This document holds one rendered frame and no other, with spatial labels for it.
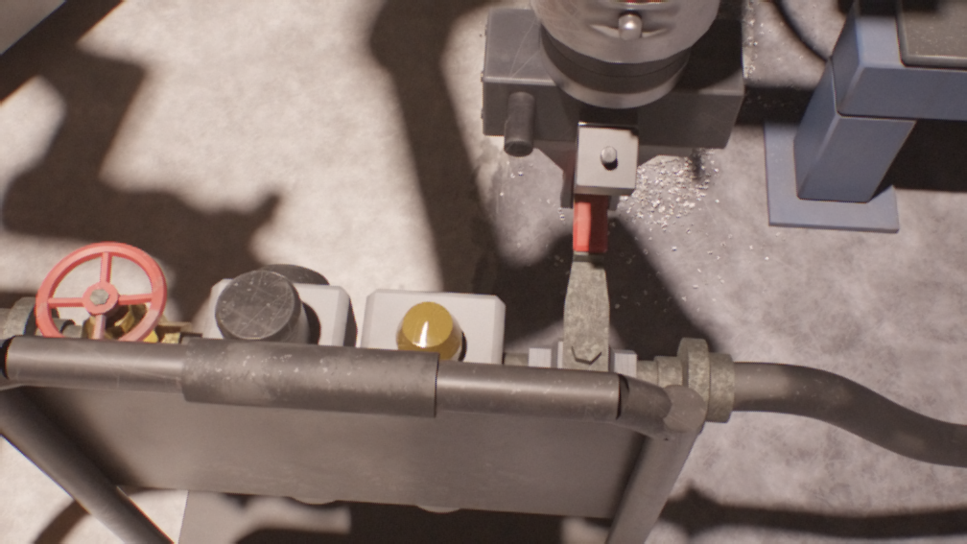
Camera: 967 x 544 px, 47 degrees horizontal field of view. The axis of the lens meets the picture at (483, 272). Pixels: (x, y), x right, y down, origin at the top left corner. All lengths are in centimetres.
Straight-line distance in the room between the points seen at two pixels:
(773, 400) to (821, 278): 58
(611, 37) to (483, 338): 23
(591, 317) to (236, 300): 20
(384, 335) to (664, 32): 26
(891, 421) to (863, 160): 52
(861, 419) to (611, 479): 16
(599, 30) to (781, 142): 83
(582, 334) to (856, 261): 66
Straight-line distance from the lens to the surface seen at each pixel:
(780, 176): 129
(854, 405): 71
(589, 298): 66
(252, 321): 62
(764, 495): 114
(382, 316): 66
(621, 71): 53
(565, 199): 69
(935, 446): 79
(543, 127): 59
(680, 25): 50
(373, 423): 64
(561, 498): 75
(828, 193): 127
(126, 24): 145
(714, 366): 67
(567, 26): 51
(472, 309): 66
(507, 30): 58
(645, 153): 63
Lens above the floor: 106
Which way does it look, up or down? 62 degrees down
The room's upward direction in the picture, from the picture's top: straight up
